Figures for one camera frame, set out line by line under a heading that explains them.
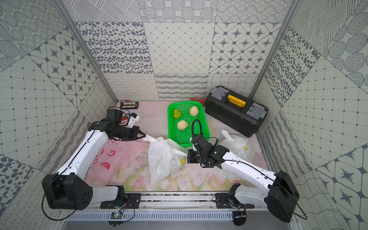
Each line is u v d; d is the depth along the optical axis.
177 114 1.06
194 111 1.06
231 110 0.93
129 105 1.17
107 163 0.81
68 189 0.39
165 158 0.73
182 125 0.99
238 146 0.79
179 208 0.73
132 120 0.74
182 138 0.99
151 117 1.11
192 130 0.60
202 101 1.14
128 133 0.68
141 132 0.76
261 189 0.43
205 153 0.59
